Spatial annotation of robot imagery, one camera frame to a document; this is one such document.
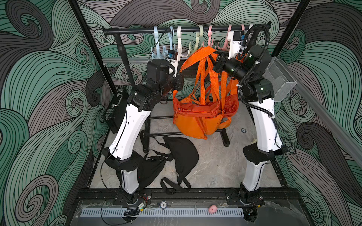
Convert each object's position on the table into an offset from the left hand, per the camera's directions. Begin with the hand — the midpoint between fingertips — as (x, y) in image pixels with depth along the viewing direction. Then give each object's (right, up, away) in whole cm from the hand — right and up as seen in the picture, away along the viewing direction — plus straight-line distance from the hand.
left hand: (180, 70), depth 60 cm
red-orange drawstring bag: (+14, -12, +20) cm, 27 cm away
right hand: (+11, +6, -5) cm, 13 cm away
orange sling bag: (+28, -25, +26) cm, 45 cm away
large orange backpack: (+10, -27, +28) cm, 41 cm away
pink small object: (+16, -67, +8) cm, 69 cm away
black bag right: (+4, -47, +26) cm, 54 cm away
